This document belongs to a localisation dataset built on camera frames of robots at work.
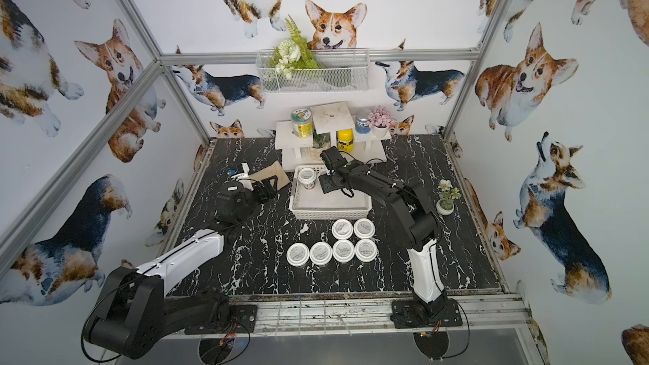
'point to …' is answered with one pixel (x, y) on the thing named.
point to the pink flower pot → (379, 120)
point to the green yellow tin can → (302, 122)
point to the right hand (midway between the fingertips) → (337, 173)
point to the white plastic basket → (313, 204)
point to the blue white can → (361, 122)
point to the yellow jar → (345, 140)
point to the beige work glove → (274, 169)
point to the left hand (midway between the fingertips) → (267, 173)
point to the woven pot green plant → (319, 142)
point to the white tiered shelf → (333, 127)
